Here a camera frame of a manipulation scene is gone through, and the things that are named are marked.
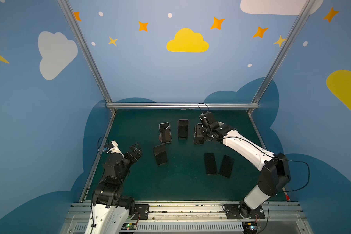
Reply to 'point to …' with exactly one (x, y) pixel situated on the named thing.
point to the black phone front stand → (226, 166)
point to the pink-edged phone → (183, 129)
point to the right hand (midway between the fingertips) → (201, 128)
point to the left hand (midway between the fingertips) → (138, 146)
